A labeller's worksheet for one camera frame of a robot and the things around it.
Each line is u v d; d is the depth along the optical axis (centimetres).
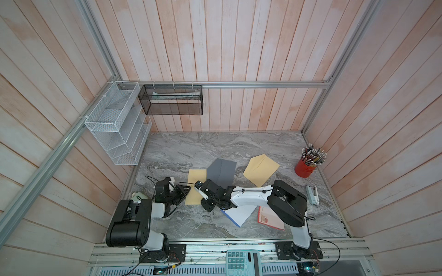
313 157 86
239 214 84
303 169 93
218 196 69
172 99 104
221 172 101
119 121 71
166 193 74
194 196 89
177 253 73
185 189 88
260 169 102
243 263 70
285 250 73
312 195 88
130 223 45
